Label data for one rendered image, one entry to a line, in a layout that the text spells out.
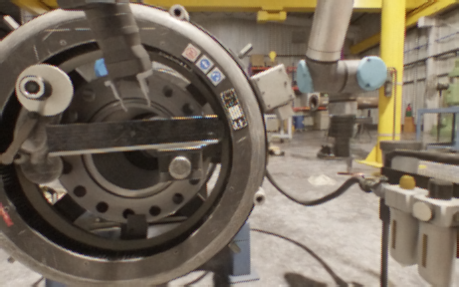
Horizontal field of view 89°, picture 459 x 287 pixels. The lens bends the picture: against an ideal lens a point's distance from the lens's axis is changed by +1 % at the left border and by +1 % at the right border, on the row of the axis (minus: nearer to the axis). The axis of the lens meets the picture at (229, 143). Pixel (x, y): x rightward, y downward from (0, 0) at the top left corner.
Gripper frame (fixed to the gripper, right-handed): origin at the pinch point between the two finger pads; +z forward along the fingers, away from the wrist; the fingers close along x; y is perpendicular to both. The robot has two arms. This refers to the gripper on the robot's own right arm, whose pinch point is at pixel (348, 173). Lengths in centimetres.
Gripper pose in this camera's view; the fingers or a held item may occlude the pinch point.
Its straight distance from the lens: 93.6
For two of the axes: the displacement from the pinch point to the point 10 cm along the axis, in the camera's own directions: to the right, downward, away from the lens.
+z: 0.2, 10.0, 0.9
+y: -9.5, -0.1, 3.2
